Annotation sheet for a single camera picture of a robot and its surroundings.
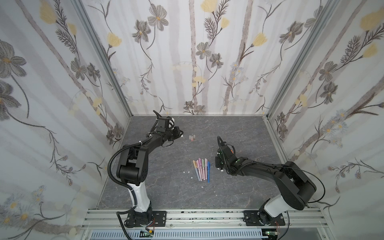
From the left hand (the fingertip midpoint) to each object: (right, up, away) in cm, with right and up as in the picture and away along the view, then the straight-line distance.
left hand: (181, 127), depth 96 cm
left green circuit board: (-15, -53, -23) cm, 60 cm away
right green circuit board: (+46, -51, -25) cm, 73 cm away
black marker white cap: (+24, -25, -11) cm, 37 cm away
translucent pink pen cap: (+7, -8, +10) cm, 14 cm away
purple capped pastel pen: (+12, -24, -3) cm, 27 cm away
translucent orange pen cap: (+8, -7, +11) cm, 16 cm away
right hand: (+21, -17, -5) cm, 27 cm away
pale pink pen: (+16, -25, -5) cm, 30 cm away
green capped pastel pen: (+14, -25, -5) cm, 29 cm away
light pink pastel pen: (+11, -25, -5) cm, 27 cm away
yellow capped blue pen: (+9, -26, -5) cm, 28 cm away
